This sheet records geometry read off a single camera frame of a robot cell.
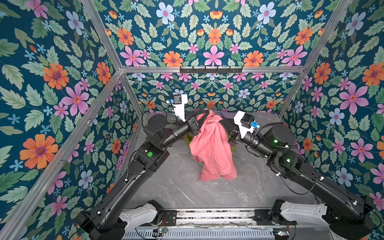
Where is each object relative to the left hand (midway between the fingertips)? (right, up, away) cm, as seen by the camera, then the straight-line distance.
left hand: (211, 109), depth 50 cm
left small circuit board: (-23, -56, +21) cm, 64 cm away
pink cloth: (+1, -15, +10) cm, 18 cm away
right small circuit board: (+35, -57, +21) cm, 70 cm away
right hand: (+4, -2, 0) cm, 4 cm away
